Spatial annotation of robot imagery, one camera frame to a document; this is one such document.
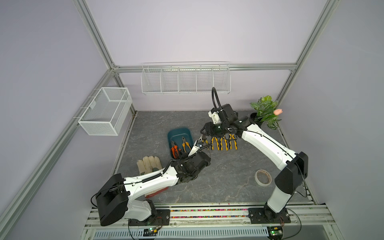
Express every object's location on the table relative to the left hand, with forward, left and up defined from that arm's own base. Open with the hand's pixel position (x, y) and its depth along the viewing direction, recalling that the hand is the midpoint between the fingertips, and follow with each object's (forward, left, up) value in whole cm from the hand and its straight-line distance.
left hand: (190, 152), depth 80 cm
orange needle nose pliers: (+9, +10, -13) cm, 19 cm away
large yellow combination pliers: (+15, -15, -14) cm, 26 cm away
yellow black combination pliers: (+12, -21, -13) cm, 28 cm away
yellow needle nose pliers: (+15, -12, -15) cm, 24 cm away
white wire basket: (+24, +46, +11) cm, 53 cm away
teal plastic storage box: (+22, +10, -15) cm, 29 cm away
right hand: (+8, -7, +8) cm, 14 cm away
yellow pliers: (-2, -20, +16) cm, 25 cm away
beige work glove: (+1, +27, -14) cm, 30 cm away
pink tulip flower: (+14, -49, +13) cm, 53 cm away
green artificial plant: (+23, -47, +8) cm, 53 cm away
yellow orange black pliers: (+15, +4, -13) cm, 20 cm away
